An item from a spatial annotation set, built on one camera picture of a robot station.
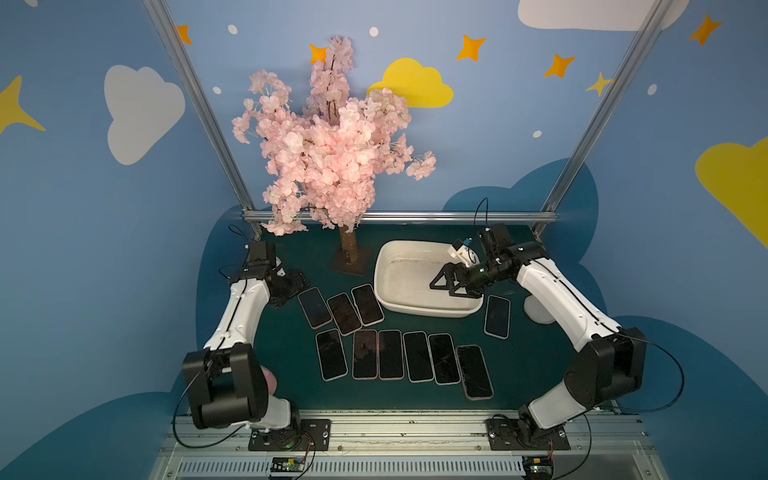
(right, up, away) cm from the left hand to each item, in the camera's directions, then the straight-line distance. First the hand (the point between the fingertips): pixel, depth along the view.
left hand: (299, 284), depth 88 cm
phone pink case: (+36, -22, +2) cm, 42 cm away
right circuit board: (+64, -44, -15) cm, 79 cm away
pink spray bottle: (-6, -26, -6) cm, 28 cm away
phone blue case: (+10, -21, 0) cm, 23 cm away
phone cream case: (+19, -8, +13) cm, 25 cm away
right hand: (+42, 0, -8) cm, 43 cm away
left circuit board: (+2, -43, -16) cm, 45 cm away
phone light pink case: (+51, -25, -4) cm, 57 cm away
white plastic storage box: (+32, +2, +20) cm, 38 cm away
